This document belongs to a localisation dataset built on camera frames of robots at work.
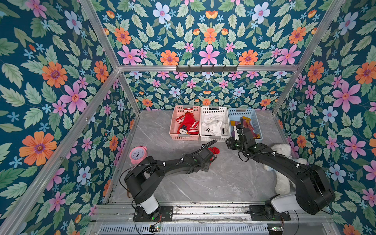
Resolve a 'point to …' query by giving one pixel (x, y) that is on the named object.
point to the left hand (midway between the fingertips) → (207, 163)
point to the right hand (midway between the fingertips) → (230, 138)
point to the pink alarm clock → (137, 154)
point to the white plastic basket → (216, 110)
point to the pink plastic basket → (177, 116)
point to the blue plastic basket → (235, 114)
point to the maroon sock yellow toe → (246, 120)
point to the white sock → (214, 125)
